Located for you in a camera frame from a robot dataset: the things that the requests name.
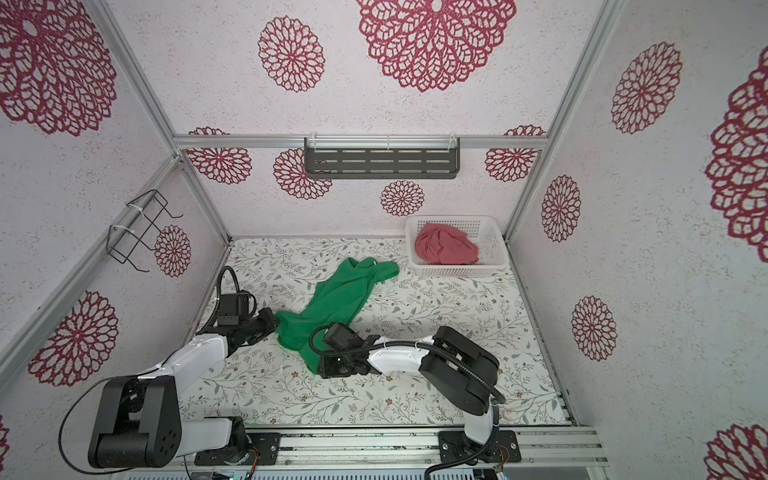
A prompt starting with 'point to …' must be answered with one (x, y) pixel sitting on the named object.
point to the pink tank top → (442, 244)
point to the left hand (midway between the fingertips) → (279, 324)
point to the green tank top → (338, 300)
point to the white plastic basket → (482, 230)
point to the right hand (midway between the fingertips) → (316, 368)
